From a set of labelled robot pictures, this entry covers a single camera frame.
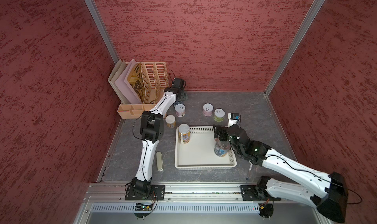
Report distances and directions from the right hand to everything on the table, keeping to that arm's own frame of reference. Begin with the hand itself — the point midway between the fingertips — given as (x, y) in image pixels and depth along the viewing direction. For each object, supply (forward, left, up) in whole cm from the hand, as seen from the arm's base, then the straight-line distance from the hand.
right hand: (220, 129), depth 77 cm
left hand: (+31, +25, -9) cm, 40 cm away
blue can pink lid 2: (-7, -1, -8) cm, 11 cm away
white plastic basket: (-7, +12, -18) cm, 23 cm away
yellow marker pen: (-17, -17, -19) cm, 31 cm away
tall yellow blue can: (+2, +20, -5) cm, 21 cm away
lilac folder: (+28, +58, +10) cm, 66 cm away
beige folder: (+39, +62, +13) cm, 75 cm away
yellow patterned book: (+38, +54, +3) cm, 66 cm away
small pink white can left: (+24, +24, -13) cm, 36 cm away
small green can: (+19, -4, -13) cm, 24 cm away
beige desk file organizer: (+51, +44, -8) cm, 68 cm away
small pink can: (+24, +4, -14) cm, 28 cm away
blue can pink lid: (+26, +22, -1) cm, 34 cm away
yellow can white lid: (+14, +30, -11) cm, 35 cm away
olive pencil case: (-12, +34, -14) cm, 39 cm away
